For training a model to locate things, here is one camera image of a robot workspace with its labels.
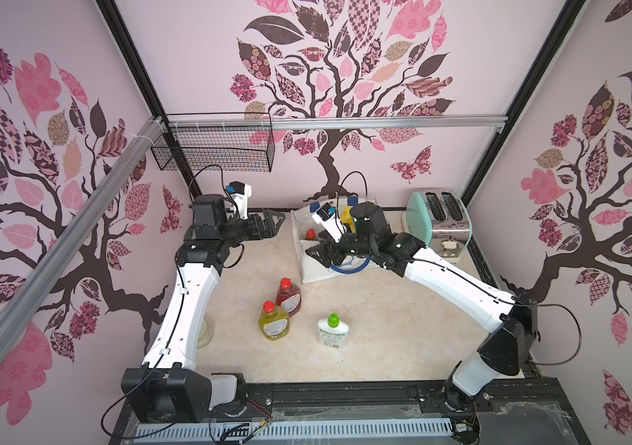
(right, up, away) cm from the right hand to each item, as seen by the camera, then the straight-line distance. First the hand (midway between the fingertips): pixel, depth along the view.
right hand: (313, 239), depth 72 cm
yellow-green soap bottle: (-12, -24, +5) cm, 28 cm away
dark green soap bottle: (-1, +1, +15) cm, 16 cm away
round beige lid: (-33, -29, +9) cm, 45 cm away
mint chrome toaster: (+43, +6, +20) cm, 48 cm away
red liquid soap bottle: (-8, -17, +8) cm, 20 cm away
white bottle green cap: (+5, -26, +1) cm, 26 cm away
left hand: (-11, +4, +1) cm, 12 cm away
